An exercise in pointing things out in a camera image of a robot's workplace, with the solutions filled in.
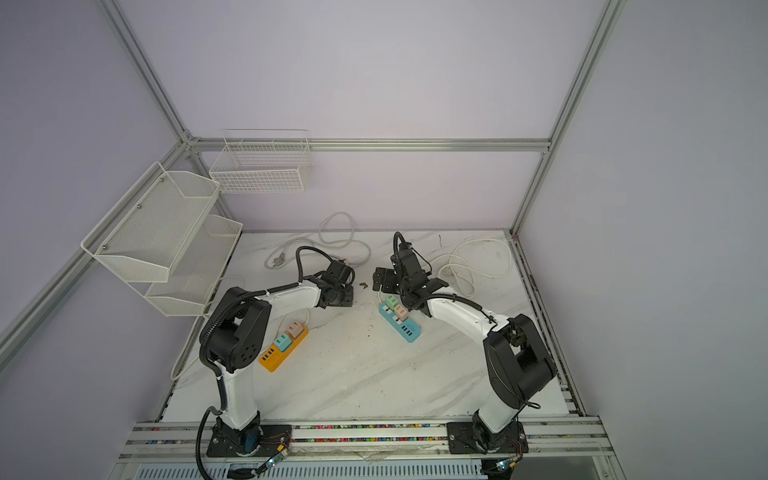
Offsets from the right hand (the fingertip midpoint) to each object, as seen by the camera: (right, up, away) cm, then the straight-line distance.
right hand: (384, 275), depth 88 cm
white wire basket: (-40, +37, +7) cm, 55 cm away
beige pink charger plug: (+5, -11, +1) cm, 13 cm away
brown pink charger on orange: (-26, -15, -3) cm, 30 cm away
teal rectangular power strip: (+7, -17, +2) cm, 18 cm away
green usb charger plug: (+2, -9, +3) cm, 10 cm away
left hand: (-14, -8, +11) cm, 19 cm away
